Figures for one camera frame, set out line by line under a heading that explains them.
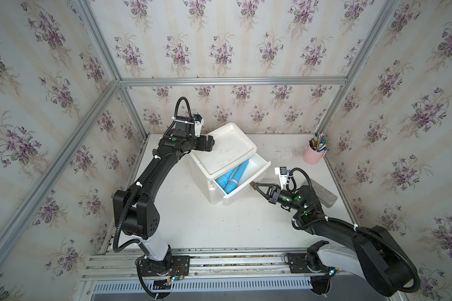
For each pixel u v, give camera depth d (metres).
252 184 0.74
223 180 0.75
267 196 0.71
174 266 0.73
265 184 0.72
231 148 0.83
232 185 0.74
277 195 0.67
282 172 0.70
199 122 0.74
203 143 0.74
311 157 1.03
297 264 0.73
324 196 0.90
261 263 0.75
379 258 0.42
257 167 0.83
